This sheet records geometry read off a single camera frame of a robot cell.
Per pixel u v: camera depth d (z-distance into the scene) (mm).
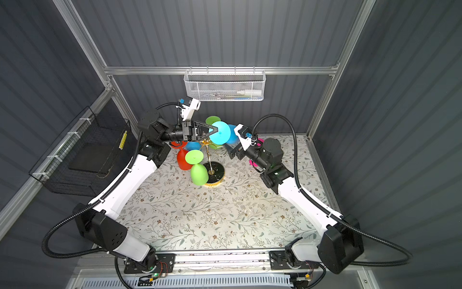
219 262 754
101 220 403
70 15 704
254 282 770
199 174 777
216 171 1009
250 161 1081
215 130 576
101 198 431
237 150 618
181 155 826
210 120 866
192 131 559
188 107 563
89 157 755
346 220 418
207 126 578
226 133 568
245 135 555
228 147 638
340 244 399
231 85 1238
